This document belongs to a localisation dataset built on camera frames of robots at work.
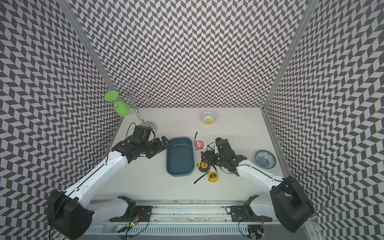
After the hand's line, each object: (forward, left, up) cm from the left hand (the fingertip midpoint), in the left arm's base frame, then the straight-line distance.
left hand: (166, 148), depth 79 cm
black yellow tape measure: (-6, -20, -12) cm, 24 cm away
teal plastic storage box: (+1, -6, -13) cm, 14 cm away
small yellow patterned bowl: (+34, -25, -14) cm, 44 cm away
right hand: (-3, -22, -9) cm, 24 cm away
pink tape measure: (+10, -17, -14) cm, 24 cm away
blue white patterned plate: (0, -59, -14) cm, 60 cm away
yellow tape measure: (-11, -25, -13) cm, 30 cm away
